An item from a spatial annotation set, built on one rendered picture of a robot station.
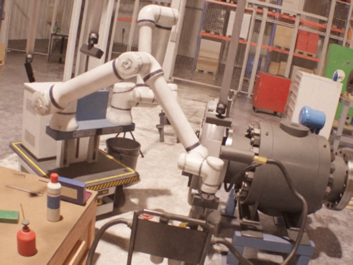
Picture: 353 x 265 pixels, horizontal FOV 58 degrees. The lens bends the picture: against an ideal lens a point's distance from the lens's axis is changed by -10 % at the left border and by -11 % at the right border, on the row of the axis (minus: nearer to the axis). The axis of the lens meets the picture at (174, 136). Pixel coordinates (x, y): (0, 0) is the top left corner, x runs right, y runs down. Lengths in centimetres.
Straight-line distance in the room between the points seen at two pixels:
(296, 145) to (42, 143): 175
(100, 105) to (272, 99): 558
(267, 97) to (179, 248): 614
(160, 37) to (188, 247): 137
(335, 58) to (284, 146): 725
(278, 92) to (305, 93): 173
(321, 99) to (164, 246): 475
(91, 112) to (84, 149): 32
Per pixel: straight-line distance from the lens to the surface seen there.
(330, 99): 612
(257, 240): 227
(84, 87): 185
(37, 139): 258
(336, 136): 612
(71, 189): 176
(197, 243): 172
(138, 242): 177
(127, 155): 294
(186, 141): 181
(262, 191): 223
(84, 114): 245
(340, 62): 941
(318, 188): 230
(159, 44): 239
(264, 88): 757
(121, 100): 243
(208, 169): 167
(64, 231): 159
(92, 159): 268
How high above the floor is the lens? 137
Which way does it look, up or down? 17 degrees down
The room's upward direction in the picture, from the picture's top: 10 degrees clockwise
